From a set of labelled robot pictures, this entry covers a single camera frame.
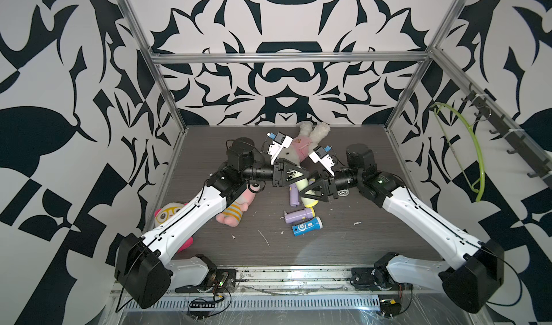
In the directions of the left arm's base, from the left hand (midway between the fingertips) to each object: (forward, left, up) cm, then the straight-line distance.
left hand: (305, 170), depth 62 cm
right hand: (-3, +1, -5) cm, 6 cm away
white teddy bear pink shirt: (+31, -5, -26) cm, 41 cm away
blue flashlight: (-5, -2, -32) cm, 32 cm away
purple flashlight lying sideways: (0, -1, -32) cm, 32 cm away
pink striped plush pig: (0, +25, -28) cm, 38 cm away
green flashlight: (-4, +1, -1) cm, 4 cm away
